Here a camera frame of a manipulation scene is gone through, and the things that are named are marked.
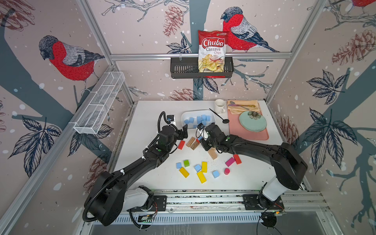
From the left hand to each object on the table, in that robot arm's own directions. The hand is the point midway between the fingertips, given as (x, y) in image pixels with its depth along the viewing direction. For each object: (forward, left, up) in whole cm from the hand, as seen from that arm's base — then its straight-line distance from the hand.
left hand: (182, 122), depth 83 cm
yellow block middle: (-18, -13, -21) cm, 31 cm away
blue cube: (+13, -14, -19) cm, 27 cm away
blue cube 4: (-20, -9, -19) cm, 29 cm away
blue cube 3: (-18, +3, -21) cm, 28 cm away
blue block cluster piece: (+18, -14, -19) cm, 30 cm away
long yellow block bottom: (-25, -11, -20) cm, 34 cm away
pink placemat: (+11, -38, -22) cm, 45 cm away
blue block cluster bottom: (+16, -5, -19) cm, 25 cm away
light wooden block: (-3, -4, -19) cm, 20 cm away
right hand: (-5, -11, -11) cm, 16 cm away
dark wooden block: (-5, -7, -20) cm, 21 cm away
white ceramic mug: (+26, -26, -14) cm, 40 cm away
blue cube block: (+17, -17, -18) cm, 30 cm away
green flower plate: (+15, -51, -20) cm, 57 cm away
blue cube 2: (-4, -7, +1) cm, 8 cm away
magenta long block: (-16, -29, -20) cm, 38 cm away
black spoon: (+15, -30, -19) cm, 39 cm away
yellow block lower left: (-22, -1, -20) cm, 30 cm away
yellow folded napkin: (+32, -42, -21) cm, 57 cm away
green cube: (-17, -2, -20) cm, 26 cm away
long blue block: (+18, -11, -21) cm, 29 cm away
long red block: (-5, +2, -20) cm, 20 cm away
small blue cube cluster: (+15, -1, -20) cm, 25 cm away
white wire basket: (-6, +46, +10) cm, 47 cm away
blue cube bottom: (-23, -19, -20) cm, 36 cm away
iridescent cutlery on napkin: (+31, -54, -20) cm, 66 cm away
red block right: (-14, -33, -19) cm, 41 cm away
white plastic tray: (+18, -1, -15) cm, 24 cm away
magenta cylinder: (-22, -26, -19) cm, 39 cm away
